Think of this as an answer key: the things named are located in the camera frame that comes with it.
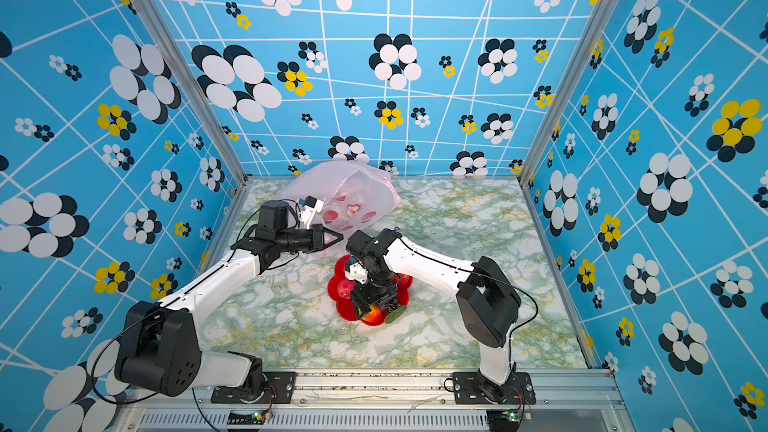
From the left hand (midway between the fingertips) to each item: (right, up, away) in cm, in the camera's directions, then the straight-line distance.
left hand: (343, 236), depth 81 cm
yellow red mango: (+9, -21, -2) cm, 23 cm away
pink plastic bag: (-2, +13, +35) cm, 37 cm away
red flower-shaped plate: (-2, -16, +5) cm, 17 cm away
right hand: (+7, -19, -1) cm, 21 cm away
